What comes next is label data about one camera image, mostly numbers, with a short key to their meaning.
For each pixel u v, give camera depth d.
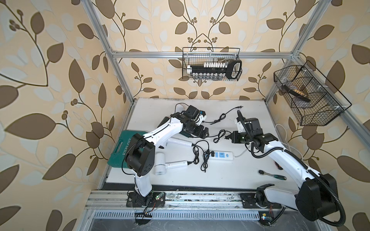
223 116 1.11
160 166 0.82
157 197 0.74
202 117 0.80
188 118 0.65
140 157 0.47
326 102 0.67
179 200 0.75
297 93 0.75
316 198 0.39
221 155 0.88
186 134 0.98
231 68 0.84
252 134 0.63
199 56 0.91
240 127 0.65
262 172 0.83
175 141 0.91
